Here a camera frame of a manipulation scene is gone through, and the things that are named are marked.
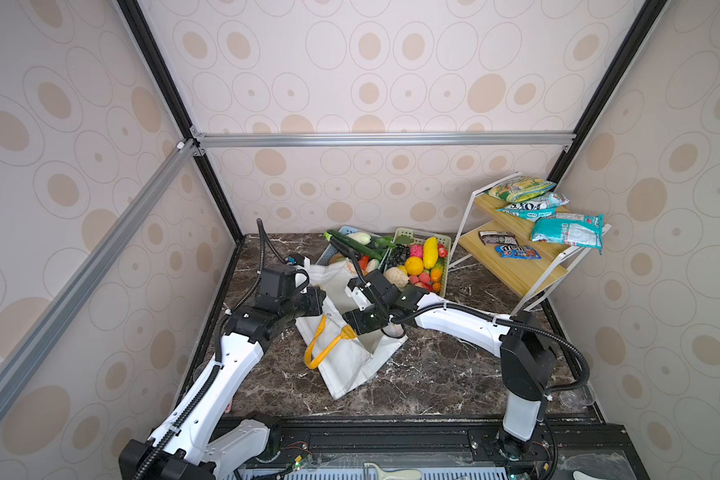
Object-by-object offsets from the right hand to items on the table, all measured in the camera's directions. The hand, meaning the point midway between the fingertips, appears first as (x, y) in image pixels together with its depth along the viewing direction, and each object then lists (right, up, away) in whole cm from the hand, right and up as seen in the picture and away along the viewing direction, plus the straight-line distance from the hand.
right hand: (348, 327), depth 82 cm
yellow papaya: (+28, +22, +23) cm, 42 cm away
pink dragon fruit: (+23, +23, +26) cm, 41 cm away
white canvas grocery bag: (-1, -7, -6) cm, 9 cm away
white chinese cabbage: (+7, +17, +21) cm, 28 cm away
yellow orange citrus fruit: (+22, +17, +22) cm, 35 cm away
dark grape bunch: (+16, +20, +21) cm, 33 cm away
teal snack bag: (+54, +26, -11) cm, 61 cm away
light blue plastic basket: (-8, +22, +24) cm, 34 cm away
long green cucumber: (+3, +23, +24) cm, 33 cm away
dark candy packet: (+47, +26, +14) cm, 56 cm away
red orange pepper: (+4, +18, +21) cm, 28 cm away
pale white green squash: (+3, +27, +25) cm, 37 cm away
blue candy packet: (+52, +21, +10) cm, 57 cm away
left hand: (-4, +11, -8) cm, 14 cm away
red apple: (+32, +22, +24) cm, 46 cm away
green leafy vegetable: (+12, +26, +23) cm, 36 cm away
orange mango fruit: (+29, +14, +21) cm, 39 cm away
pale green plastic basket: (+25, +12, +21) cm, 35 cm away
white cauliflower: (+15, +13, +12) cm, 23 cm away
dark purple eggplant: (+8, +25, +26) cm, 37 cm away
